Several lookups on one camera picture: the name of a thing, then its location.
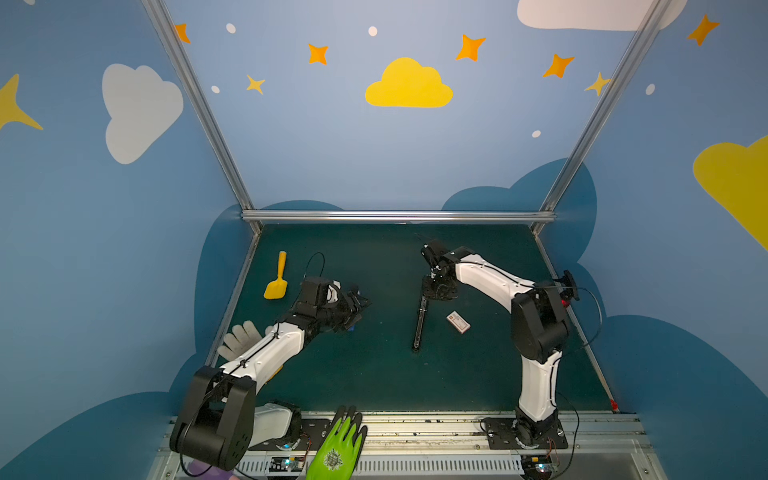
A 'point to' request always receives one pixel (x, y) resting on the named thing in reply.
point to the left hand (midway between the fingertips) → (371, 308)
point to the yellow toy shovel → (277, 289)
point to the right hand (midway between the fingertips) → (432, 294)
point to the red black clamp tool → (569, 290)
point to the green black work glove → (342, 447)
